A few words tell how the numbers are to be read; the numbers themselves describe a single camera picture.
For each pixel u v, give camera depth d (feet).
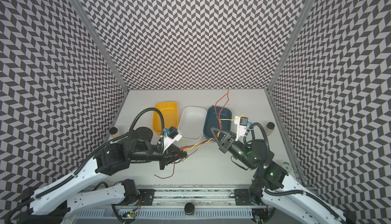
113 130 2.78
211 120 3.26
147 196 2.38
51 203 1.28
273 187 1.54
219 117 3.40
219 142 1.83
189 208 2.06
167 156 1.65
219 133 1.87
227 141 1.69
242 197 2.63
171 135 1.65
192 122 3.27
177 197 2.46
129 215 2.18
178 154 1.90
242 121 1.75
